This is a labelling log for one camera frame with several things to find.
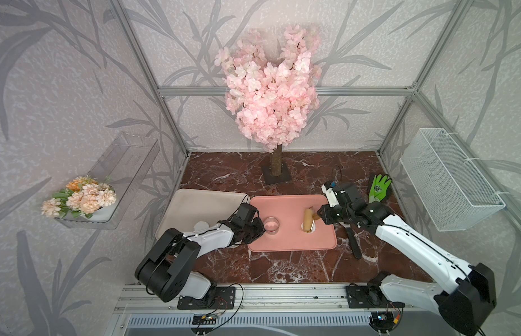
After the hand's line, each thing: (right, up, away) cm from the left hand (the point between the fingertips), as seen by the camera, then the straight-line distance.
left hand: (267, 230), depth 89 cm
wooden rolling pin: (+18, +7, -1) cm, 19 cm away
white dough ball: (+19, +2, -4) cm, 19 cm away
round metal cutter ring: (+2, +1, +3) cm, 3 cm away
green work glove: (+56, +17, +15) cm, 60 cm away
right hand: (+21, +11, -9) cm, 25 cm away
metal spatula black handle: (+37, -7, -4) cm, 38 cm away
